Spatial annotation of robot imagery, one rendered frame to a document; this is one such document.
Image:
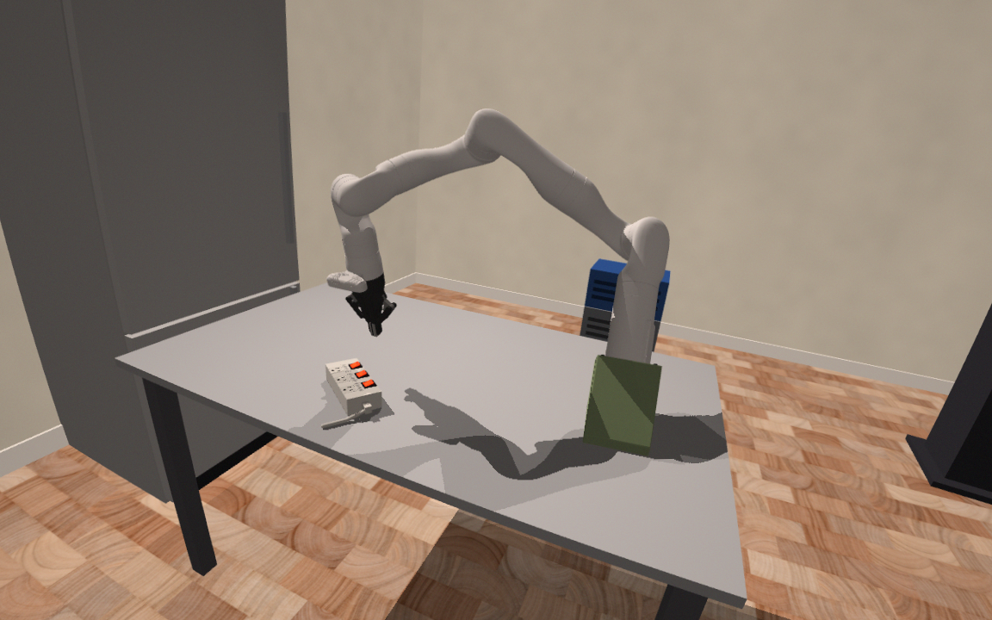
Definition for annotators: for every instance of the beige power strip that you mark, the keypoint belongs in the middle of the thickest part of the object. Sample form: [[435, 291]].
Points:
[[353, 388]]

